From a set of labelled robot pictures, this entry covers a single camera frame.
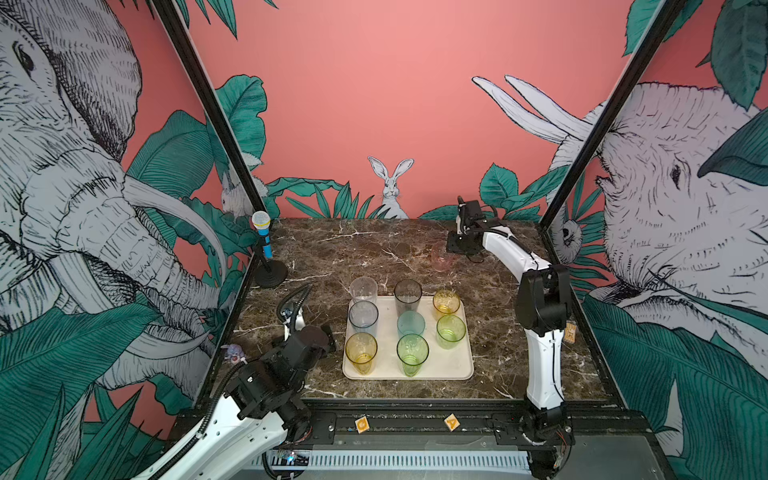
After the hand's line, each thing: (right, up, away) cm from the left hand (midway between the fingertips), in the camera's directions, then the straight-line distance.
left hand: (316, 326), depth 74 cm
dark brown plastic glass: (+23, +7, +8) cm, 26 cm away
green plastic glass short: (+37, -5, +14) cm, 40 cm away
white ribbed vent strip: (+17, -31, -4) cm, 36 cm away
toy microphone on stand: (-24, +11, +31) cm, 40 cm away
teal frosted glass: (+25, -3, +15) cm, 29 cm away
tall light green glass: (+24, -6, +1) cm, 25 cm away
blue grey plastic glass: (+11, +1, +8) cm, 14 cm away
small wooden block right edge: (+74, -6, +17) cm, 76 cm away
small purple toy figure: (-25, -10, +8) cm, 28 cm away
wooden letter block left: (+12, -25, +1) cm, 28 cm away
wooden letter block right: (+35, -25, +1) cm, 42 cm away
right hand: (+38, +22, +26) cm, 51 cm away
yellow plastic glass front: (+37, +2, +25) cm, 45 cm away
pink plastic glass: (+37, +16, +34) cm, 53 cm away
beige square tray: (+38, -14, +11) cm, 42 cm away
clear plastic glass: (+9, +6, +30) cm, 32 cm away
